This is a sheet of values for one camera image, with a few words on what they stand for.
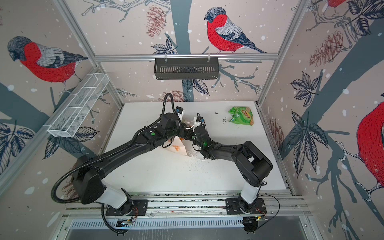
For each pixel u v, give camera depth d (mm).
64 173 389
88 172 423
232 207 728
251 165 469
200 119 795
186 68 1063
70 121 712
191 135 782
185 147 812
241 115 1018
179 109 695
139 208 730
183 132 708
